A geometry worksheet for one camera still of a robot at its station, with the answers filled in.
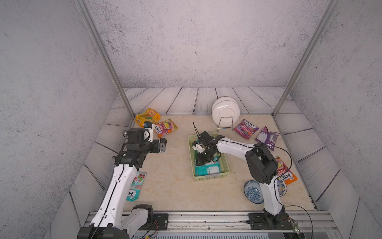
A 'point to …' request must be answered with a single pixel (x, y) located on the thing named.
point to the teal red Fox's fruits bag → (134, 192)
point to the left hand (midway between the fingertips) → (160, 139)
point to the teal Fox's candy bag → (212, 168)
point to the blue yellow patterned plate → (281, 186)
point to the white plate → (226, 111)
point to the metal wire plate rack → (218, 127)
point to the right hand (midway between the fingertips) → (198, 164)
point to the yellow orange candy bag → (149, 115)
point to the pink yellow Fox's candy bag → (163, 128)
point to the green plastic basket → (224, 166)
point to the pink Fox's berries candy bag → (245, 129)
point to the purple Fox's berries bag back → (269, 138)
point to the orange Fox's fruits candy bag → (284, 173)
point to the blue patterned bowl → (252, 191)
